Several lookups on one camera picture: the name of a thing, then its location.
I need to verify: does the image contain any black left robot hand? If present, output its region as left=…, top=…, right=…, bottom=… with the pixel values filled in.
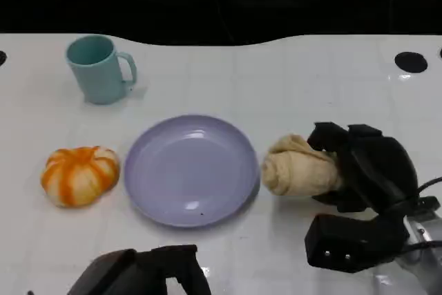
left=67, top=245, right=212, bottom=295

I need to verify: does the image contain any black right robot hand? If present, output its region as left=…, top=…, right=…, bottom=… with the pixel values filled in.
left=306, top=121, right=419, bottom=213

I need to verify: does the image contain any beige towel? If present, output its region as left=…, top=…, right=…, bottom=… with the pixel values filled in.
left=260, top=133, right=345, bottom=198

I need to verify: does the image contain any orange and white bread roll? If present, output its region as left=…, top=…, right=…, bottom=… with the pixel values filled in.
left=40, top=145, right=121, bottom=209

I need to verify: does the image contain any lilac plate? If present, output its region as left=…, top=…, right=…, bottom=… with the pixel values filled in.
left=124, top=114, right=260, bottom=229

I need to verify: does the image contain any pale green mug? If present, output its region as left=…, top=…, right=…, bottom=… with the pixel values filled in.
left=65, top=34, right=138, bottom=105

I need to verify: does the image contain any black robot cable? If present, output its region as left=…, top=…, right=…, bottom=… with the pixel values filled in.
left=379, top=176, right=442, bottom=216
left=396, top=239, right=442, bottom=254

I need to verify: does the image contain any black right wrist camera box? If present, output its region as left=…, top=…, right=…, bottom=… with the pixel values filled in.
left=304, top=213, right=410, bottom=274

